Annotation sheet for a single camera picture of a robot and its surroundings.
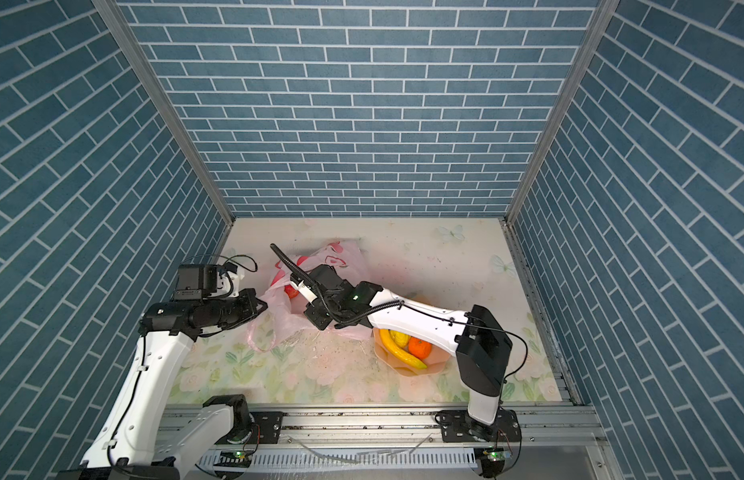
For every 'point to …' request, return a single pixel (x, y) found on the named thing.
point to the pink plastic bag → (281, 314)
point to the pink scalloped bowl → (435, 360)
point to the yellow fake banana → (399, 353)
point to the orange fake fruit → (419, 348)
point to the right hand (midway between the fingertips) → (307, 303)
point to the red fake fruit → (291, 292)
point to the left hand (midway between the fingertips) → (269, 303)
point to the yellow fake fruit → (401, 338)
